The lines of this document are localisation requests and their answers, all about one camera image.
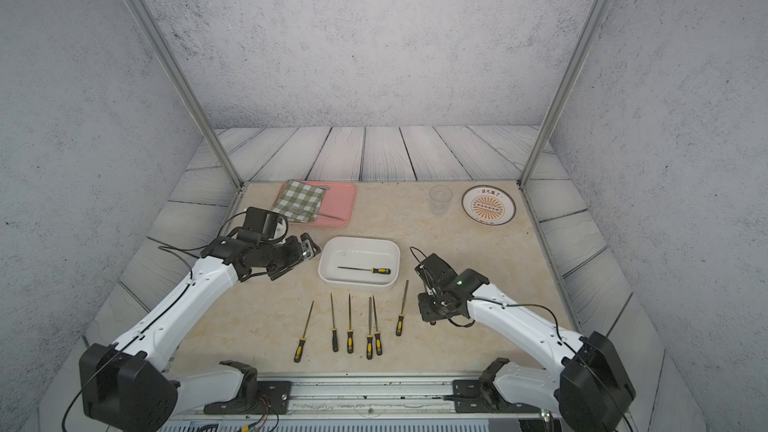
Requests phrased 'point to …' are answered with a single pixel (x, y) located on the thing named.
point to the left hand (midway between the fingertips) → (314, 255)
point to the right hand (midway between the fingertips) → (431, 309)
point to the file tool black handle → (335, 341)
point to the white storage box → (341, 257)
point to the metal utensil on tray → (331, 216)
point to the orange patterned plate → (489, 205)
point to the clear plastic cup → (440, 196)
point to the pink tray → (338, 205)
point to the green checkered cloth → (300, 201)
